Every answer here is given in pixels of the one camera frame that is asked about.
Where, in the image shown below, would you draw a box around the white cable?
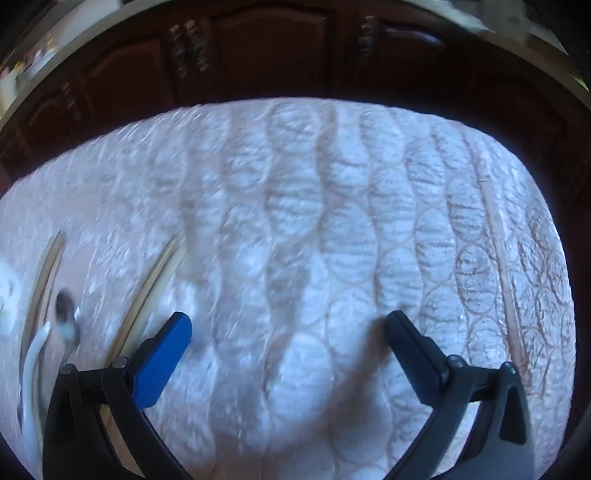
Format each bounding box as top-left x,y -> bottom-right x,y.
18,323 -> 51,430

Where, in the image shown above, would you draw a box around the dark wooden lower kitchen cabinets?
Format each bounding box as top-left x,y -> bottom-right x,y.
0,0 -> 591,185

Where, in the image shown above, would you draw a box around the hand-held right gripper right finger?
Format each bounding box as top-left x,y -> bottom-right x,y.
383,310 -> 536,480

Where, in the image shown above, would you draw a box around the wooden chopstick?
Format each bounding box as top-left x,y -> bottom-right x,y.
104,236 -> 183,367

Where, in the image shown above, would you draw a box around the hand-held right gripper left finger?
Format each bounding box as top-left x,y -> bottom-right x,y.
41,311 -> 195,480

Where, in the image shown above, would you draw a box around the metal spoon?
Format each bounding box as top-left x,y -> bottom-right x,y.
53,290 -> 81,365

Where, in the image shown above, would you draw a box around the white quilted blanket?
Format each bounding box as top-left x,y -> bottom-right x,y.
0,98 -> 571,480

